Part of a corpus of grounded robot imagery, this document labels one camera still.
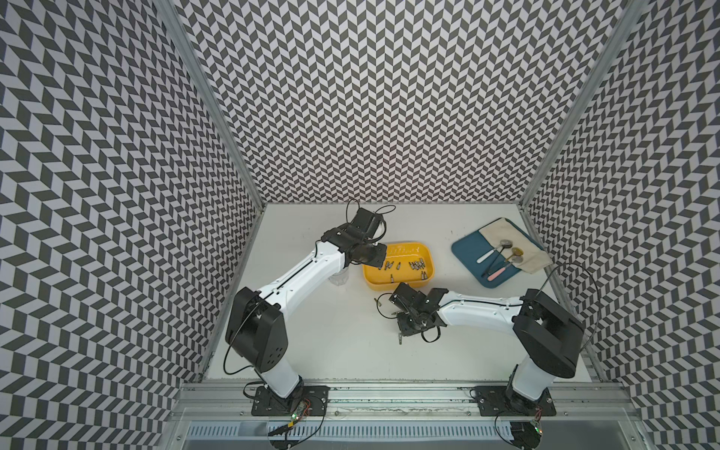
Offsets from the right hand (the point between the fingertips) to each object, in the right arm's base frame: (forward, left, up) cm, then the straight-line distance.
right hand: (409, 329), depth 86 cm
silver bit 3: (+22, -3, +1) cm, 23 cm away
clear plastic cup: (+17, +22, +3) cm, 28 cm away
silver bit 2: (+17, +5, +1) cm, 18 cm away
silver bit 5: (+24, -7, 0) cm, 25 cm away
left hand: (+16, +9, +16) cm, 25 cm away
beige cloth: (+30, -45, 0) cm, 54 cm away
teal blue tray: (+23, -28, +3) cm, 36 cm away
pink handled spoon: (+24, -40, +1) cm, 47 cm away
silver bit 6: (-3, +3, +2) cm, 4 cm away
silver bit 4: (+23, -6, +1) cm, 24 cm away
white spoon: (+31, -38, +2) cm, 50 cm away
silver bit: (+23, +6, +2) cm, 23 cm away
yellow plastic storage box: (+24, -2, +1) cm, 24 cm away
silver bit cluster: (+22, +2, +1) cm, 22 cm away
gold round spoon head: (+29, -43, 0) cm, 52 cm away
